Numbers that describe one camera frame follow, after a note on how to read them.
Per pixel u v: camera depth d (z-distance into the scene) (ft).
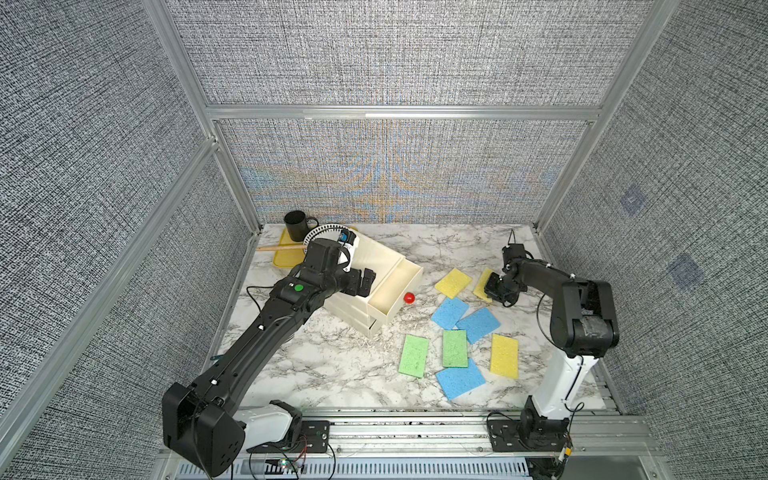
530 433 2.18
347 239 2.20
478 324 3.03
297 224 3.62
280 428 2.01
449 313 3.11
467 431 2.50
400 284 2.80
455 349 2.81
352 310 2.69
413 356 2.81
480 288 3.26
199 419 1.23
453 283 3.30
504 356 2.82
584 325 1.72
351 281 2.22
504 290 2.83
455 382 2.68
